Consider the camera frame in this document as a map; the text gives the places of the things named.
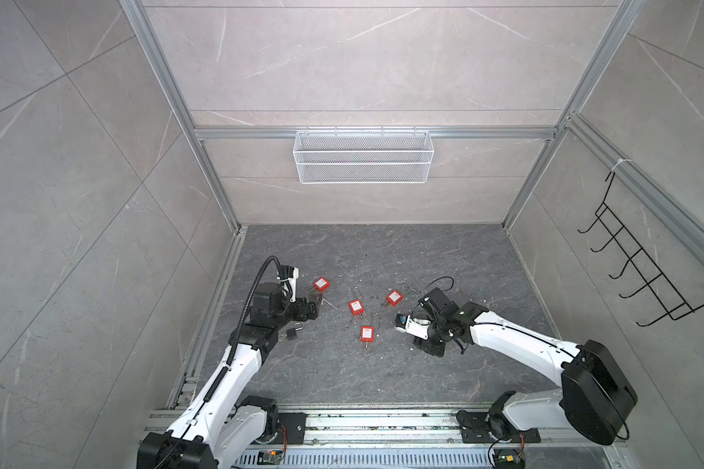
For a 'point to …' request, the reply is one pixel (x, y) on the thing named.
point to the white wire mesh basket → (363, 157)
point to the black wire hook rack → (673, 304)
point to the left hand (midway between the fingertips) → (307, 288)
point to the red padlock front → (368, 334)
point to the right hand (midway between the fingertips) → (421, 334)
